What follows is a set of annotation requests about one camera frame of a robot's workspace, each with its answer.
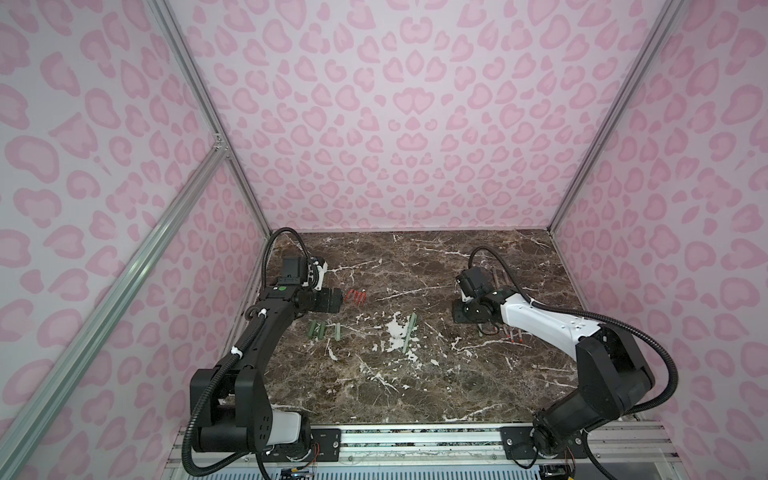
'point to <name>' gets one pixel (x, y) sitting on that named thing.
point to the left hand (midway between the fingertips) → (326, 292)
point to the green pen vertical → (411, 326)
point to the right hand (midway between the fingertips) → (458, 311)
